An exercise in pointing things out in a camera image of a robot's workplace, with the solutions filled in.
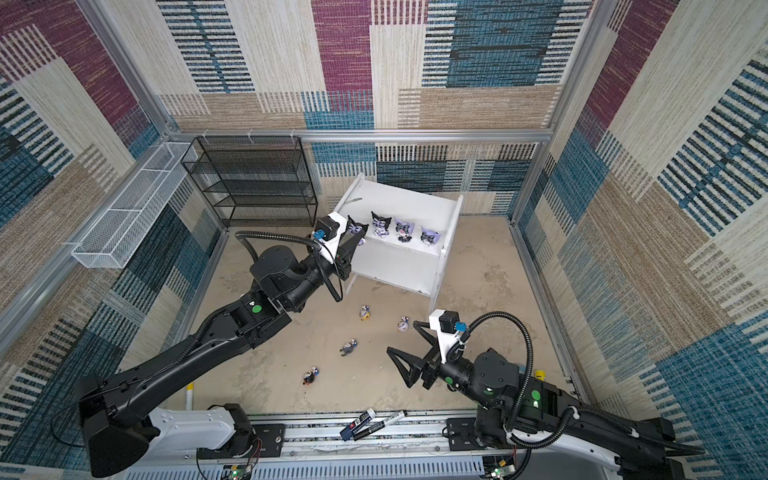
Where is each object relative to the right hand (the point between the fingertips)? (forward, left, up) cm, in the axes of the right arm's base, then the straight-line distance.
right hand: (403, 343), depth 63 cm
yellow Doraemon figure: (+20, +10, -24) cm, 33 cm away
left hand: (+19, +9, +17) cm, 27 cm away
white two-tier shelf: (+26, -5, -9) cm, 28 cm away
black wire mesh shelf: (+66, +50, -9) cm, 84 cm away
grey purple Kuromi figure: (+9, +15, -24) cm, 29 cm away
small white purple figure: (+16, -2, -24) cm, 29 cm away
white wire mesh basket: (+23, +66, +9) cm, 71 cm away
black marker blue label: (-12, +14, -24) cm, 30 cm away
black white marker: (-12, +8, -25) cm, 29 cm away
